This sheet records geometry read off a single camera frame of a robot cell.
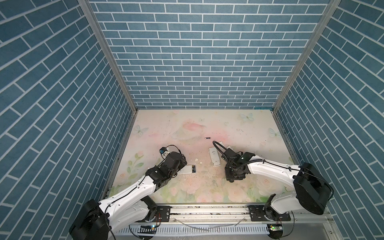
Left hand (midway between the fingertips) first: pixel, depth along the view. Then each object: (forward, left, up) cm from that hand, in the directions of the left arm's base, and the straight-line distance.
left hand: (185, 159), depth 83 cm
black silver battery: (+20, -14, -8) cm, 26 cm away
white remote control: (-2, -1, -9) cm, 9 cm away
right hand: (-7, -23, -7) cm, 25 cm away
